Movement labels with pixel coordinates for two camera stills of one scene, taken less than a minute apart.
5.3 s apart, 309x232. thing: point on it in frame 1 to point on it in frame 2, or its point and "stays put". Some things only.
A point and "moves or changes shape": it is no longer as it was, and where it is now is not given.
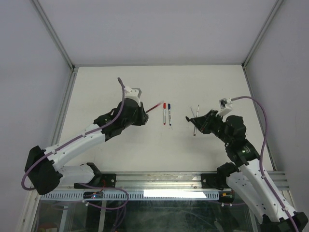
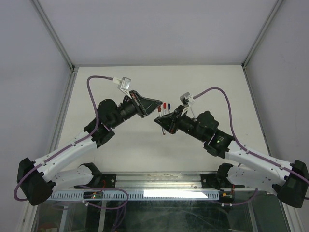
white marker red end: [164, 113] stays put
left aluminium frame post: [55, 36] stays put
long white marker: [197, 116] moves or changes shape
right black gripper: [203, 122] to [165, 121]
